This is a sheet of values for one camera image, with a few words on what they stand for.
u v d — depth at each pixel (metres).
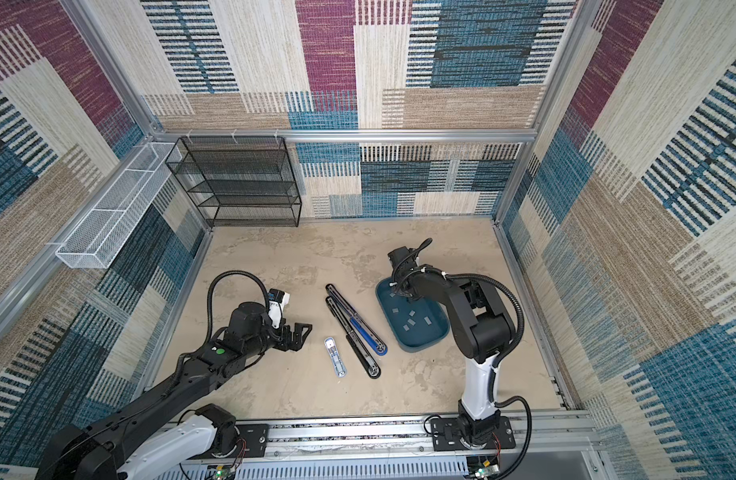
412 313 0.94
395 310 0.94
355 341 0.87
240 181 1.11
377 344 0.87
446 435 0.73
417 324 0.92
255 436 0.74
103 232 0.73
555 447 0.73
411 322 0.92
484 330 0.52
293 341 0.74
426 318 0.94
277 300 0.73
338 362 0.85
